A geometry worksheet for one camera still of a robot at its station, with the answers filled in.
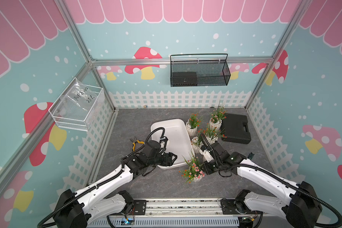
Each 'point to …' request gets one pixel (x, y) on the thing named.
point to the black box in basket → (184, 79)
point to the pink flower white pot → (194, 173)
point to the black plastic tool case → (234, 128)
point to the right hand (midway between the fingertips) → (202, 168)
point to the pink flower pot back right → (216, 117)
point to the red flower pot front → (196, 143)
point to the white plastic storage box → (173, 137)
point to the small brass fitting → (145, 106)
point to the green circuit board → (127, 221)
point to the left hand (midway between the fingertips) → (172, 159)
